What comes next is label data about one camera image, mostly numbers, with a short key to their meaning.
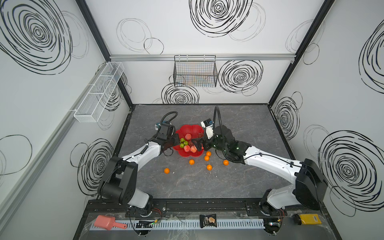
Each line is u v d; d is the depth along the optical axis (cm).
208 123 67
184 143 96
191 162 88
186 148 92
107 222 68
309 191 41
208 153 91
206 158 89
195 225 70
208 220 69
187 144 95
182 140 97
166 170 85
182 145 94
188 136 99
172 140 82
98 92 72
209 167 86
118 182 44
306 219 68
